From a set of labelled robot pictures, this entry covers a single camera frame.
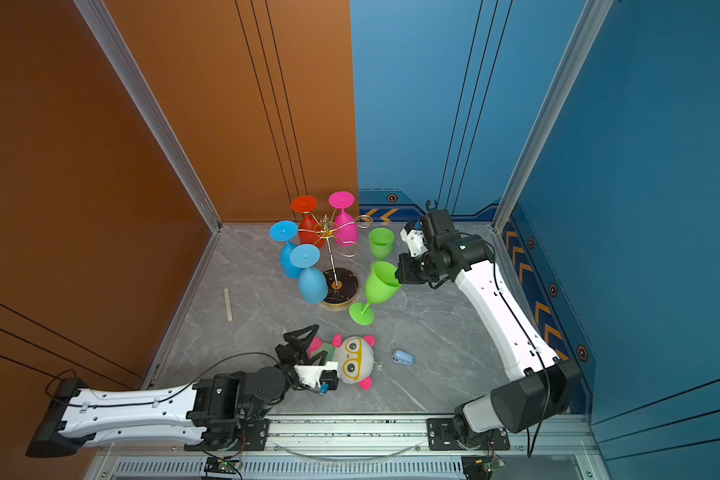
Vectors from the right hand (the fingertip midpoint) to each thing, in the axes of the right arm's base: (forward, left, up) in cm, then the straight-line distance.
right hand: (394, 273), depth 74 cm
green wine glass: (-6, +3, +3) cm, 7 cm away
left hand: (-14, +19, -5) cm, 24 cm away
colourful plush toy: (-14, +10, -18) cm, 25 cm away
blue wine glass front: (0, +21, -4) cm, 21 cm away
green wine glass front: (+22, +3, -12) cm, 26 cm away
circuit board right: (-37, -19, -27) cm, 50 cm away
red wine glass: (+11, +22, +4) cm, 25 cm away
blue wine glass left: (+11, +28, +5) cm, 31 cm away
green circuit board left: (-37, +42, -26) cm, 62 cm away
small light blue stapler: (-12, -3, -24) cm, 27 cm away
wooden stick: (+5, +53, -24) cm, 58 cm away
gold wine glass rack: (+11, +16, -20) cm, 28 cm away
